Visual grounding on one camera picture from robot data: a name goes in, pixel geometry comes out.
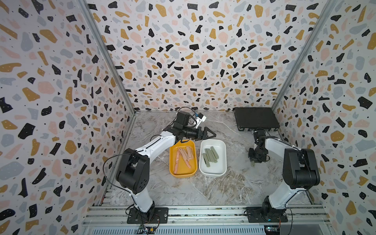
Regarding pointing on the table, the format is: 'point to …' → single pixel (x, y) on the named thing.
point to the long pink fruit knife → (176, 162)
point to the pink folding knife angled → (190, 152)
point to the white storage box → (216, 169)
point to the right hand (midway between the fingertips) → (252, 159)
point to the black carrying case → (250, 118)
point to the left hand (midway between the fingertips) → (212, 136)
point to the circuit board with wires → (149, 230)
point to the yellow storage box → (183, 159)
